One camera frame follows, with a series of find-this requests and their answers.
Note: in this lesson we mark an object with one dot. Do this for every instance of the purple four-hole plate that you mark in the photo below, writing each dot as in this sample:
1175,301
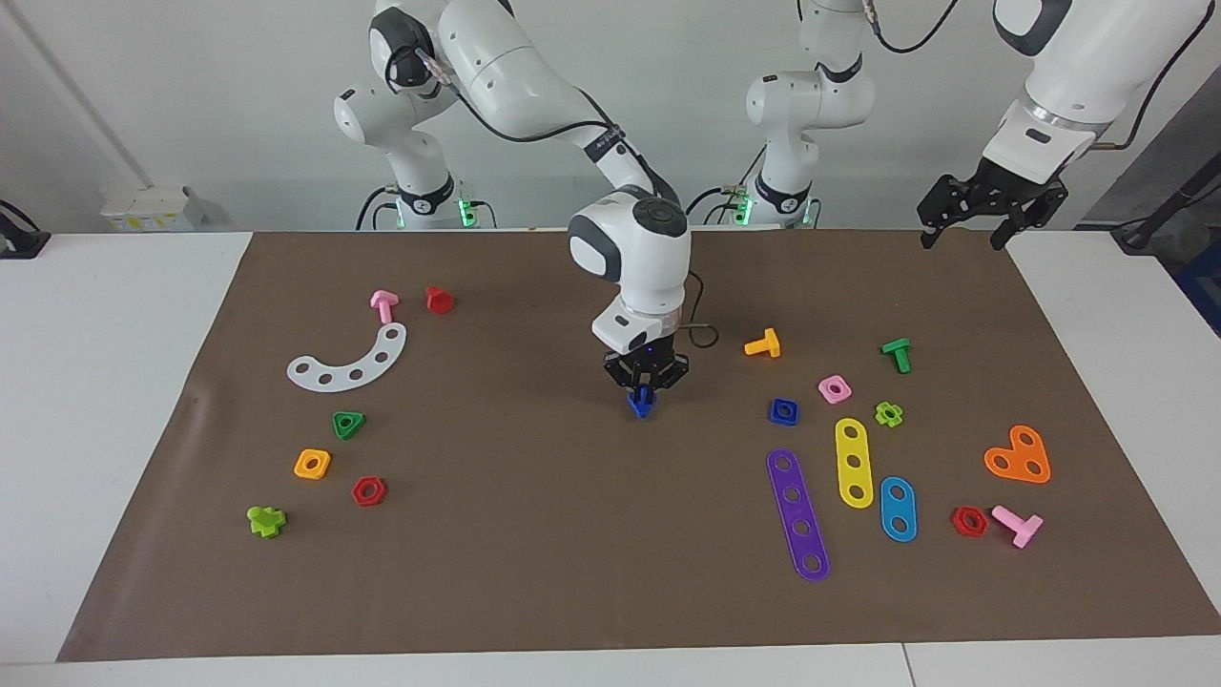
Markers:
796,511

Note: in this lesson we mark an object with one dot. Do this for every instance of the red plastic screw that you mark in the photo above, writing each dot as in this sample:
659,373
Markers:
439,301

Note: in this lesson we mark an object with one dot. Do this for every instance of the blue triangle-head screw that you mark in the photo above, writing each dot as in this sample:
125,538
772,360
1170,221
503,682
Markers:
641,408

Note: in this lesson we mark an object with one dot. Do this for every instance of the pink plastic screw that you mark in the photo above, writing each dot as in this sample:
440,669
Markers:
1025,528
384,307

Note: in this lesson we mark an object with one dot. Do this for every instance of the black stand pole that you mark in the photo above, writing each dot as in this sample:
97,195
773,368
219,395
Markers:
1159,215

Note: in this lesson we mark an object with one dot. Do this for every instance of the green triangle nut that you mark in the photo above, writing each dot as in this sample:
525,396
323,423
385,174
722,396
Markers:
358,418

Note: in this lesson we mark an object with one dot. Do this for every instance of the white curved perforated plate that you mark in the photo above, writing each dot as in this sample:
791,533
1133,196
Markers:
341,381

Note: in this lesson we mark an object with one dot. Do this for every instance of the brown paper mat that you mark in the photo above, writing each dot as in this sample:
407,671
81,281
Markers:
591,534

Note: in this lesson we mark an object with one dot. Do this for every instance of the blue two-hole plate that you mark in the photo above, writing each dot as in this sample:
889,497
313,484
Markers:
898,510

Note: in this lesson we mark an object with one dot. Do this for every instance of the orange plastic screw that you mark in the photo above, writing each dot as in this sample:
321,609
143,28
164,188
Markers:
768,345

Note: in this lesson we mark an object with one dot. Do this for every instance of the lime cross nut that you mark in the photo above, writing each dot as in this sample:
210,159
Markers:
879,411

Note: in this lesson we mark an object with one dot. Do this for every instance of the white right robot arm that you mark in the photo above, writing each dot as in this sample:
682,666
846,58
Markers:
639,248

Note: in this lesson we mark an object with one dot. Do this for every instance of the orange square nut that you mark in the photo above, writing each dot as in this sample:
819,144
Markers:
301,469

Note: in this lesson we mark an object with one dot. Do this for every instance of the lime cross-head screw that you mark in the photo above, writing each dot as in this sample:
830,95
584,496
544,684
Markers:
265,523

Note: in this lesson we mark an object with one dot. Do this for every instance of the blue square nut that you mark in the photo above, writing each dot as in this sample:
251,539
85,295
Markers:
775,418

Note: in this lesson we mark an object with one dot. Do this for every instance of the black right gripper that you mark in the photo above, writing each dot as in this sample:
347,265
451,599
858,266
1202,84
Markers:
649,364

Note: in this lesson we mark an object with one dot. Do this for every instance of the pink square nut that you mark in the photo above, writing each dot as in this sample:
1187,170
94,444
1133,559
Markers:
824,385

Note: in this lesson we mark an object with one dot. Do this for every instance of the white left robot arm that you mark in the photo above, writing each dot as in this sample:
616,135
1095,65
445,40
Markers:
1087,76

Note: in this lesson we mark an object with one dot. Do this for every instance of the red hexagon nut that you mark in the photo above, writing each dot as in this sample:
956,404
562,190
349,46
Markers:
958,527
360,496

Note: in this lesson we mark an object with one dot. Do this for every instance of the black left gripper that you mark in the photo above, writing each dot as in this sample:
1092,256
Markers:
997,196

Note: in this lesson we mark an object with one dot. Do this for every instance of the yellow three-hole plate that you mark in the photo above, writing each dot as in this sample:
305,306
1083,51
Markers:
854,447

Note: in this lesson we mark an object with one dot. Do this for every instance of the orange heart-shaped plate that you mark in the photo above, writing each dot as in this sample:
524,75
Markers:
1019,460

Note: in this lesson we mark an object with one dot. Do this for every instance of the blue box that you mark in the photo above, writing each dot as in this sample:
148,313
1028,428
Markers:
1204,286

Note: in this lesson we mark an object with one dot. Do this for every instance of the black table clamp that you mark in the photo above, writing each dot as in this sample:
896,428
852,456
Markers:
19,239

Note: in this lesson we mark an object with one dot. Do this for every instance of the green plastic screw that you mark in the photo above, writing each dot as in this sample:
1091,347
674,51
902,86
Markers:
900,355

